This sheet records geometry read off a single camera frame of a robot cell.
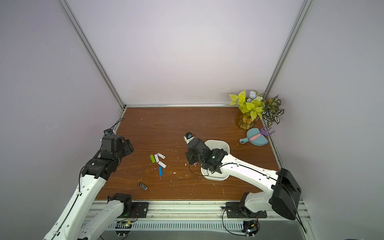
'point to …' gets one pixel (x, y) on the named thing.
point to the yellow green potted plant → (251, 108)
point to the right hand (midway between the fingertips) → (188, 148)
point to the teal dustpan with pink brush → (254, 136)
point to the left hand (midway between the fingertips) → (126, 143)
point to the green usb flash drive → (152, 158)
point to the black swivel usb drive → (143, 186)
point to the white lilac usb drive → (161, 156)
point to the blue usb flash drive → (160, 171)
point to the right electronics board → (251, 227)
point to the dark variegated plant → (272, 111)
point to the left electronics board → (122, 228)
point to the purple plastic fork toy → (265, 132)
